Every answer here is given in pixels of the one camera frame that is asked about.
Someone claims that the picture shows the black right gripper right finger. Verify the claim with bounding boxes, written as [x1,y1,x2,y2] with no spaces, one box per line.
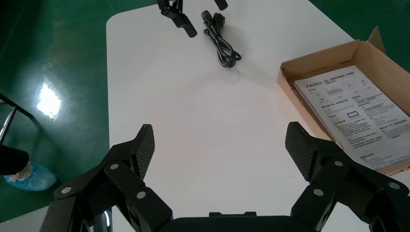
[285,121,410,232]

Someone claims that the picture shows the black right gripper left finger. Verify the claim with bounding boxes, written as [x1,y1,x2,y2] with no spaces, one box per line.
[40,124,174,232]

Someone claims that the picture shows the black power cord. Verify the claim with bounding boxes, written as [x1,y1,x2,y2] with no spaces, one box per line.
[201,10,242,68]

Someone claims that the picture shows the brown cardboard storage box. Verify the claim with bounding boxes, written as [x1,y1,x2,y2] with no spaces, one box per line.
[277,26,410,176]

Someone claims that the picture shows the white printed instruction sheet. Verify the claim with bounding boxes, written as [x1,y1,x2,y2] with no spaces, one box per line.
[293,65,410,171]

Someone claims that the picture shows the blue shoe cover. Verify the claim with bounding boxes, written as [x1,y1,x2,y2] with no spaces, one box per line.
[3,161,58,192]

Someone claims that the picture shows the black trouser leg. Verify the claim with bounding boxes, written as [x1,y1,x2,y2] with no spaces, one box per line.
[0,144,29,176]

